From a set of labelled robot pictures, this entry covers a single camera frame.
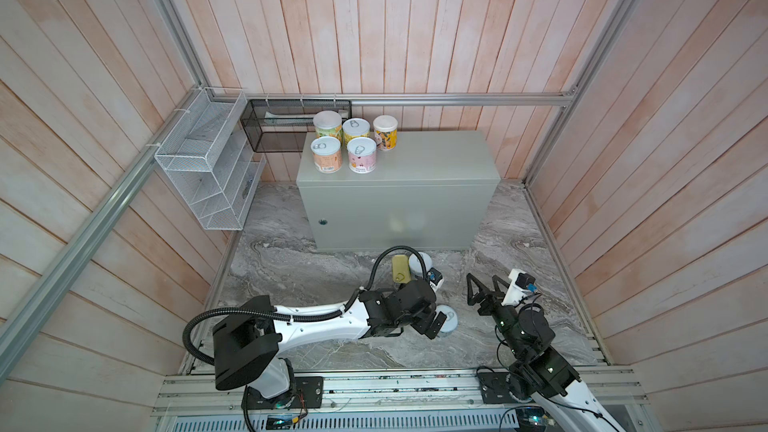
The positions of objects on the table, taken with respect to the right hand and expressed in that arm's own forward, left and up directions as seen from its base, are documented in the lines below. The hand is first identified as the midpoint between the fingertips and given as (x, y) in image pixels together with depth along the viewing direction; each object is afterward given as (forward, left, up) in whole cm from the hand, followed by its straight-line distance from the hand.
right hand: (481, 276), depth 78 cm
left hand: (-9, +14, -5) cm, 17 cm away
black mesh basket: (+51, +63, +12) cm, 82 cm away
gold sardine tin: (+6, +21, -10) cm, 24 cm away
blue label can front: (-9, +7, -9) cm, 15 cm away
